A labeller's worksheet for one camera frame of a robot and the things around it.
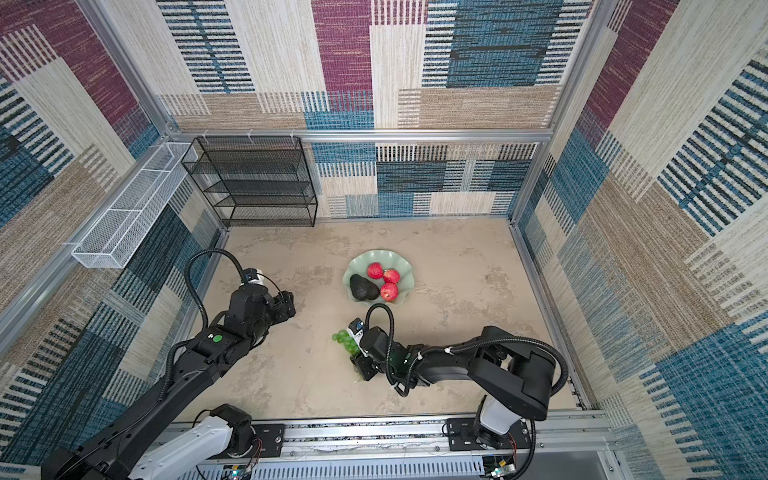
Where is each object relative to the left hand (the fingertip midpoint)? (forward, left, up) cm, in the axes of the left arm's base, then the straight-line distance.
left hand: (282, 293), depth 80 cm
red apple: (+16, -24, -13) cm, 31 cm away
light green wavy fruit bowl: (+20, -29, -12) cm, 37 cm away
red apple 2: (+14, -29, -13) cm, 35 cm away
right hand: (-11, -20, -17) cm, 28 cm away
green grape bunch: (-7, -16, -14) cm, 22 cm away
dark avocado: (+6, -21, -8) cm, 23 cm away
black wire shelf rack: (+48, +20, 0) cm, 52 cm away
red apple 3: (+8, -28, -12) cm, 32 cm away
